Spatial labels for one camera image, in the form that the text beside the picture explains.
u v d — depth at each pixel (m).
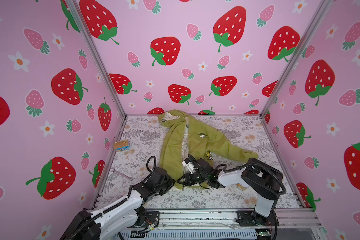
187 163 0.81
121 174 0.90
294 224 0.74
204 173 0.69
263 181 0.48
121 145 0.99
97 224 0.43
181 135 1.05
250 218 0.73
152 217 0.75
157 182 0.65
